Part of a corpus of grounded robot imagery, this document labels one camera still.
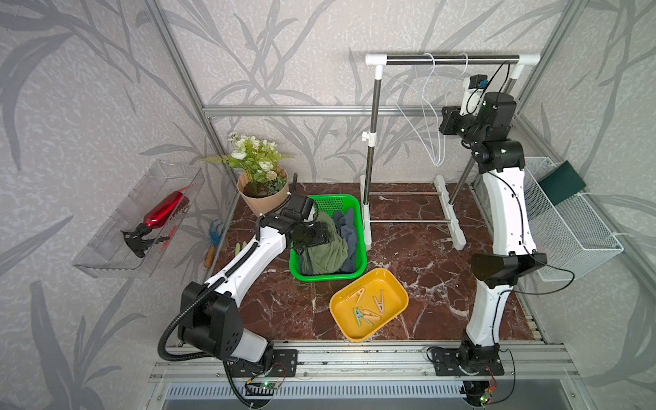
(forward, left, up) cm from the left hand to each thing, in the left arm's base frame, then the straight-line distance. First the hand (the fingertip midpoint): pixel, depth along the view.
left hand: (325, 238), depth 83 cm
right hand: (+23, -34, +34) cm, 53 cm away
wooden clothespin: (-13, -12, -15) cm, 23 cm away
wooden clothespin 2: (-20, -14, -15) cm, 29 cm away
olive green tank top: (-4, -2, -6) cm, 7 cm away
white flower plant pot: (+25, +26, 0) cm, 35 cm away
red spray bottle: (-3, +42, +18) cm, 45 cm away
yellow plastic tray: (-16, -14, -15) cm, 26 cm away
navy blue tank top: (+9, -7, -5) cm, 13 cm away
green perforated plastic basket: (+29, 0, -17) cm, 34 cm away
